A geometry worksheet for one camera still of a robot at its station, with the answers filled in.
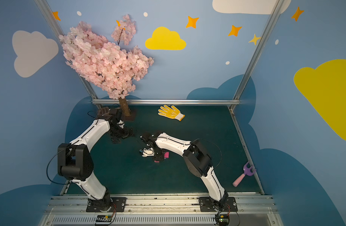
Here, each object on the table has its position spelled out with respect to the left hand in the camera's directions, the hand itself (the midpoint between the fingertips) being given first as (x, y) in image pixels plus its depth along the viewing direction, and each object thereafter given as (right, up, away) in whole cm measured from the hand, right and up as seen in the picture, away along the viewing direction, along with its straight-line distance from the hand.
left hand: (128, 136), depth 90 cm
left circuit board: (-7, -42, -17) cm, 45 cm away
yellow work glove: (+28, +17, +29) cm, 44 cm away
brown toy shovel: (-29, +19, +26) cm, 43 cm away
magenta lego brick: (+18, -17, +1) cm, 25 cm away
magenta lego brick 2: (+25, -10, -7) cm, 28 cm away
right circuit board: (+55, -42, -17) cm, 72 cm away
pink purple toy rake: (+75, -21, -4) cm, 78 cm away
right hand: (+22, -12, 0) cm, 25 cm away
